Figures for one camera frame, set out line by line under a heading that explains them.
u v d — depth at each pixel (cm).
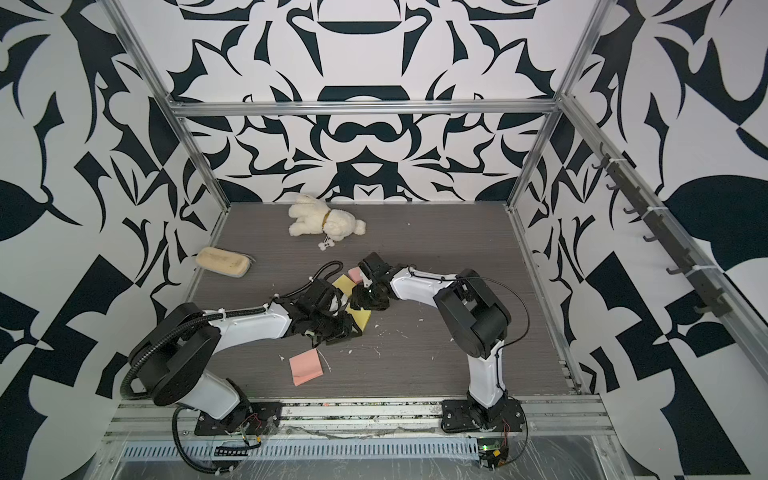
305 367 81
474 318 50
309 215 104
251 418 70
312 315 71
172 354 46
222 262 99
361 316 85
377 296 79
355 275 97
